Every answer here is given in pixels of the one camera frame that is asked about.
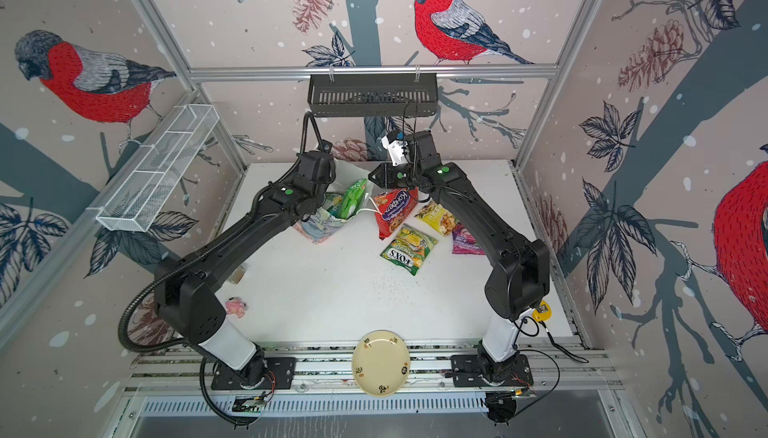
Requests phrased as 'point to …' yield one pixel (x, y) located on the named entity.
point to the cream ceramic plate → (381, 362)
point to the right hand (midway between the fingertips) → (370, 178)
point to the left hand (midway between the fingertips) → (303, 168)
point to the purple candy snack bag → (463, 242)
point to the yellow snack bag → (438, 217)
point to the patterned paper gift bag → (325, 222)
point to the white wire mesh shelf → (134, 204)
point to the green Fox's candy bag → (409, 249)
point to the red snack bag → (392, 207)
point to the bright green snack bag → (353, 199)
